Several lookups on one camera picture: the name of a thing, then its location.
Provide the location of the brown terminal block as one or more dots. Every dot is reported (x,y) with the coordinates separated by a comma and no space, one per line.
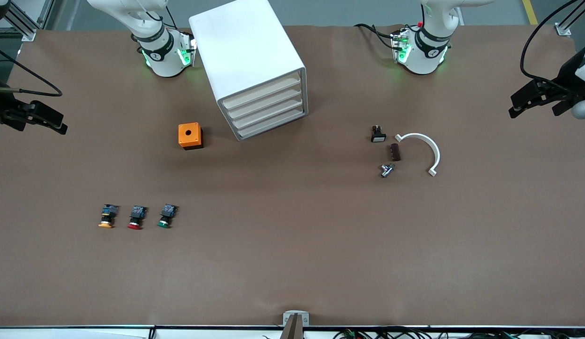
(394,153)

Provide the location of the green push button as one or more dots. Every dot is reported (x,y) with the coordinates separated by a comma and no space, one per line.
(166,215)

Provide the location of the white table edge profile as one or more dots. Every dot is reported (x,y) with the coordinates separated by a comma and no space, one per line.
(85,333)

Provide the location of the brown table mat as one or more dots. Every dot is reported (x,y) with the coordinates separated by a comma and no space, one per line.
(292,259)

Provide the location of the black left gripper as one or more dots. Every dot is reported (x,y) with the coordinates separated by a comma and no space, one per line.
(564,78)

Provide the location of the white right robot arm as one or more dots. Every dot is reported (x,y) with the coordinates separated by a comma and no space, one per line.
(163,52)

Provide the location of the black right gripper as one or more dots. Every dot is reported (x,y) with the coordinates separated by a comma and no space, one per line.
(1,107)

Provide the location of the chrome pipe fitting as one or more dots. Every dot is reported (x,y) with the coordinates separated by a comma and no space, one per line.
(385,170)

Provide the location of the aluminium frame post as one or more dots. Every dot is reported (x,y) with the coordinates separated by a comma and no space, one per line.
(29,35)
(562,29)

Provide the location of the yellow push button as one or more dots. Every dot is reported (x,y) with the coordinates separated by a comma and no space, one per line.
(107,215)

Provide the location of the grey metal bracket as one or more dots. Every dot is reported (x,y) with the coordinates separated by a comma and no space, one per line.
(287,319)

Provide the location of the white plastic drawer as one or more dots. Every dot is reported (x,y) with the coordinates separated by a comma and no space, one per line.
(269,111)
(269,122)
(269,88)
(269,100)

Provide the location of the orange button enclosure box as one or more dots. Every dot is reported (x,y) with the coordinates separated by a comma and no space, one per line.
(189,134)

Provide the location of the white drawer cabinet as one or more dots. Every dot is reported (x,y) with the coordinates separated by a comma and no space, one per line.
(245,47)

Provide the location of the red push button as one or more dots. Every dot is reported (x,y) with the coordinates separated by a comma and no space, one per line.
(137,216)

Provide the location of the white curved plastic bracket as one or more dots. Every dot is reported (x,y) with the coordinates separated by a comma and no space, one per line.
(417,135)

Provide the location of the dark stand pole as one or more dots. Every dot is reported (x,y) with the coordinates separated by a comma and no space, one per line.
(295,329)

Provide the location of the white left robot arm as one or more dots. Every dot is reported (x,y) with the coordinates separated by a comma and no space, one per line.
(426,52)

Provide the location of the black white square switch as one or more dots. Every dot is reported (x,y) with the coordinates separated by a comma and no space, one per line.
(378,136)

